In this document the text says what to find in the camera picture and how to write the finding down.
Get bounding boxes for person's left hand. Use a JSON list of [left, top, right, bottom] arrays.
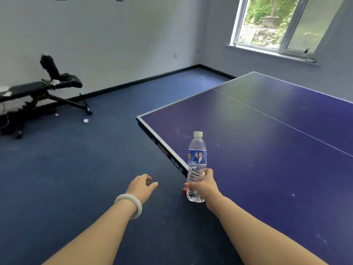
[[125, 173, 159, 206]]

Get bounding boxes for person's right hand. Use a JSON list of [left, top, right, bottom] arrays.
[[184, 168, 223, 212]]

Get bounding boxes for person's left forearm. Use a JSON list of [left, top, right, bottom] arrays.
[[41, 201, 138, 265]]

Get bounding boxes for person's right forearm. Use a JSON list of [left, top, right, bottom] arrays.
[[208, 196, 329, 265]]

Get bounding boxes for white jade bangle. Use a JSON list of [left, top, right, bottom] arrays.
[[114, 193, 143, 220]]

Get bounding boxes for blue table tennis table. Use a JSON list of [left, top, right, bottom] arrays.
[[136, 71, 353, 265]]

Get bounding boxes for white window sill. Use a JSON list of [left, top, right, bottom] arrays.
[[226, 44, 322, 67]]

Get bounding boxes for black exercise bench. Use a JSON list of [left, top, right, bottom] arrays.
[[0, 53, 93, 140]]

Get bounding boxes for white framed window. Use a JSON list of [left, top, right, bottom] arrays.
[[230, 0, 347, 57]]

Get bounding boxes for green trees outside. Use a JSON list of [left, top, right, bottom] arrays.
[[240, 0, 300, 47]]

